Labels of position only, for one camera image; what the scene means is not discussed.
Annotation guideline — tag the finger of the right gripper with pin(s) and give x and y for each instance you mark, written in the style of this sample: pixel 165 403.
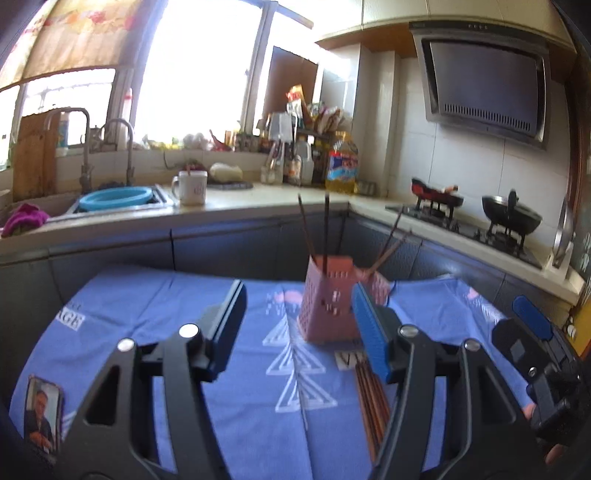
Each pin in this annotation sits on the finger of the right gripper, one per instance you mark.
pixel 532 317

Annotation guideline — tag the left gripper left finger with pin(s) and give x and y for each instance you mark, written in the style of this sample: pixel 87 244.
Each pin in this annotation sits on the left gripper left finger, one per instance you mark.
pixel 113 433

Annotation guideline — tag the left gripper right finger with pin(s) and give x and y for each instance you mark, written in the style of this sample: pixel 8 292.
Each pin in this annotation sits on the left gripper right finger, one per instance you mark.
pixel 486 434

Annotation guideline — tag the gas stove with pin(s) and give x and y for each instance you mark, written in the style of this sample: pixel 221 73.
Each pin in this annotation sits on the gas stove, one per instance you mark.
pixel 494 236

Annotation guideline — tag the metal pot lid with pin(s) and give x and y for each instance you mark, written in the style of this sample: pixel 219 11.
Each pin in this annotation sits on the metal pot lid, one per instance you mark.
pixel 564 235

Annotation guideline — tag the photo card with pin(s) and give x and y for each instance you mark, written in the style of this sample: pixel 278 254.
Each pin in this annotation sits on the photo card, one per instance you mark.
pixel 42 417

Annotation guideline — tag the black wok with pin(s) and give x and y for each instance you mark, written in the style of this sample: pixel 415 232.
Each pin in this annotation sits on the black wok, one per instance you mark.
pixel 511 213

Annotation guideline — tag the red frying pan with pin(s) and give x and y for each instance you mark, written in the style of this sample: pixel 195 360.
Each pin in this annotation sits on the red frying pan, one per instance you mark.
pixel 447 196

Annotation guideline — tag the pink perforated utensil holder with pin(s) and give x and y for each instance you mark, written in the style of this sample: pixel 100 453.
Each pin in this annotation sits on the pink perforated utensil holder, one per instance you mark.
pixel 326 309

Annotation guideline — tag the blue plastic basin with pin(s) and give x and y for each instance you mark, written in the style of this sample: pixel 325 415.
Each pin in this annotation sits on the blue plastic basin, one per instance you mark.
pixel 115 198

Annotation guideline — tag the white mug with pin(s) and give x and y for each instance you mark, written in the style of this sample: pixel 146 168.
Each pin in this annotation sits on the white mug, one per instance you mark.
pixel 189 187

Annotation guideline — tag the magenta cloth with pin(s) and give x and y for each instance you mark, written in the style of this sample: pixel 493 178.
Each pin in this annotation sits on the magenta cloth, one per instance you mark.
pixel 25 218

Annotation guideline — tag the tall chrome faucet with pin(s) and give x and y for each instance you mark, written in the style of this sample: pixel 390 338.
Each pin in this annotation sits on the tall chrome faucet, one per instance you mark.
pixel 85 178

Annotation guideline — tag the range hood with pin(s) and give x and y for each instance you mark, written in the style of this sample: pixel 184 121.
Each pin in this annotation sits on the range hood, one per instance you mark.
pixel 489 78

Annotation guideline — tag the yellow cooking oil bottle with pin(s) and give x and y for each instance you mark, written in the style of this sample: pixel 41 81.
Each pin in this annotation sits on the yellow cooking oil bottle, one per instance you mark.
pixel 343 167

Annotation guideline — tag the wooden cutting board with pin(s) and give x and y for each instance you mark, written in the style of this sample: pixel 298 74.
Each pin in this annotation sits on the wooden cutting board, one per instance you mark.
pixel 34 156

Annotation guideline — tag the white plastic bottle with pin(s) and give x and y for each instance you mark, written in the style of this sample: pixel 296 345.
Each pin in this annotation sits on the white plastic bottle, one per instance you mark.
pixel 307 165

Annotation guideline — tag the snack packages on rack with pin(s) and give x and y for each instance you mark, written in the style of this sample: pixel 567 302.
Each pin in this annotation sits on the snack packages on rack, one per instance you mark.
pixel 316 117

